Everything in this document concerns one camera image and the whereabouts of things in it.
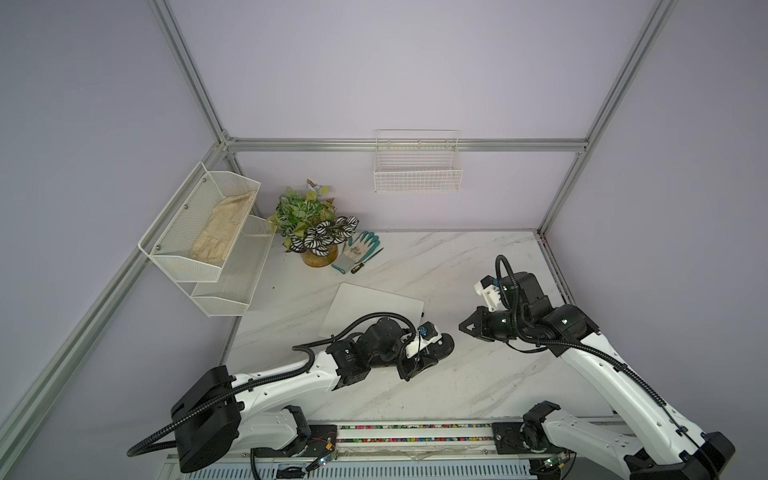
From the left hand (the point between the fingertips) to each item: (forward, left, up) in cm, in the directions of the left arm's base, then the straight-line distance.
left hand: (426, 351), depth 75 cm
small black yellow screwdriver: (+38, +21, -13) cm, 45 cm away
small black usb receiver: (+17, -1, -12) cm, 21 cm away
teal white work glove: (+44, +23, -11) cm, 50 cm away
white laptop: (+23, +24, -15) cm, 37 cm away
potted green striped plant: (+33, +33, +12) cm, 49 cm away
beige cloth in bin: (+23, +56, +17) cm, 63 cm away
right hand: (+2, -8, +7) cm, 11 cm away
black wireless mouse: (-1, -3, +4) cm, 5 cm away
